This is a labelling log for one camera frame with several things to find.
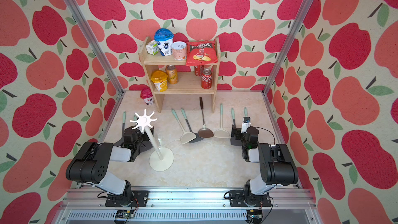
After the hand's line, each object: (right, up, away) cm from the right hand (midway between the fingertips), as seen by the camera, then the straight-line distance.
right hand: (242, 127), depth 94 cm
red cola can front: (-22, +29, -8) cm, 37 cm away
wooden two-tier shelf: (-34, +28, +3) cm, 44 cm away
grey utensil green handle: (-76, -9, -1) cm, 77 cm away
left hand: (-60, 0, +1) cm, 60 cm away
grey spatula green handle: (-28, -6, -1) cm, 28 cm away
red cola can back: (-27, +36, +2) cm, 45 cm away
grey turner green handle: (-5, -8, -3) cm, 10 cm away
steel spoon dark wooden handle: (-23, -4, +4) cm, 24 cm away
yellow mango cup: (-49, +29, -8) cm, 58 cm away
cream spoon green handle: (-13, -4, +2) cm, 14 cm away
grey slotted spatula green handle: (+6, +9, +14) cm, 18 cm away
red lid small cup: (-64, +21, +13) cm, 68 cm away
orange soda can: (-43, +33, -5) cm, 54 cm away
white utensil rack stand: (-48, -17, -6) cm, 52 cm away
